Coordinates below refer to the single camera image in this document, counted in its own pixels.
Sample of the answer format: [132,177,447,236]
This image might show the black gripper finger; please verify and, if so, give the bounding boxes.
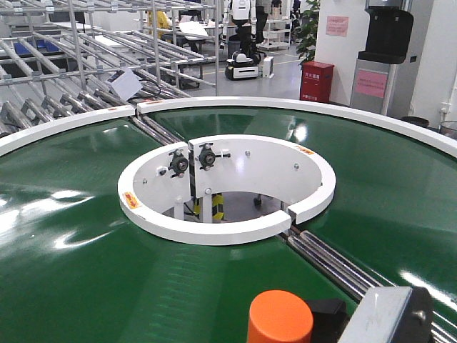
[306,298,349,343]

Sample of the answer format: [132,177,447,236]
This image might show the orange cylindrical capacitor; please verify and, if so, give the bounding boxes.
[247,289,315,343]

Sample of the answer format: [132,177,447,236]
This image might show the round green belt conveyor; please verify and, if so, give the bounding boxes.
[0,95,457,343]

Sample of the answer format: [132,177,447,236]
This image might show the white shelf unit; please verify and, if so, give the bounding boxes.
[257,17,292,51]

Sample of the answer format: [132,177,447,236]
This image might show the black waste bin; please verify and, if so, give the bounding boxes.
[401,116,431,129]

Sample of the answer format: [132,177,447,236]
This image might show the red floor cabinet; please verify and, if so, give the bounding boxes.
[299,60,336,104]

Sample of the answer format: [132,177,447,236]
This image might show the pink paper sign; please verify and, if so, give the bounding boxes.
[354,69,389,99]
[325,15,350,38]

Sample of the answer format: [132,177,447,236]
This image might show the small white box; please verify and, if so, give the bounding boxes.
[262,56,276,79]

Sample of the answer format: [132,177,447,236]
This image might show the white wheeled robot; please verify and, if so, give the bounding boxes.
[220,0,268,81]

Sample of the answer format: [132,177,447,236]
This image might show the tall potted plant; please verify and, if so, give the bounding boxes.
[294,0,321,66]

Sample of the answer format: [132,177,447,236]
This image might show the black machine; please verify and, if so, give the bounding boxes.
[357,5,415,65]

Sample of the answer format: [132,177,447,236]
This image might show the white electrical box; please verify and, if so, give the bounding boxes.
[106,68,144,102]

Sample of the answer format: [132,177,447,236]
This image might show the white board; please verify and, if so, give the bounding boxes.
[177,20,210,39]

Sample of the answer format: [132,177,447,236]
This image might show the person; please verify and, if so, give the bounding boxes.
[146,10,173,39]

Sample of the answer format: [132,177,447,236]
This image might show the steel roller flow rack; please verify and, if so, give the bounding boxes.
[0,0,223,139]

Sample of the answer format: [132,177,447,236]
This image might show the blue plastic bin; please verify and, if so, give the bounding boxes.
[13,38,61,55]

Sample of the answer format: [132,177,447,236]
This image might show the yellow black striped post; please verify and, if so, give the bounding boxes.
[194,192,226,223]

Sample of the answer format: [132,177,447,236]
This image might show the wire mesh waste bin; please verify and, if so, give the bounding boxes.
[438,120,457,141]

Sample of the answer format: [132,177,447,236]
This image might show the black cable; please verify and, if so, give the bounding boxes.
[140,79,162,98]

